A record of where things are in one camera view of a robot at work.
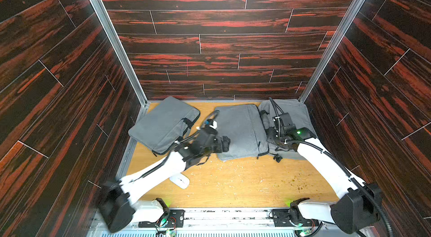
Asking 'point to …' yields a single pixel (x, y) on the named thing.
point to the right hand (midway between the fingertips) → (275, 136)
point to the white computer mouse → (181, 180)
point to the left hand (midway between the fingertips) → (225, 141)
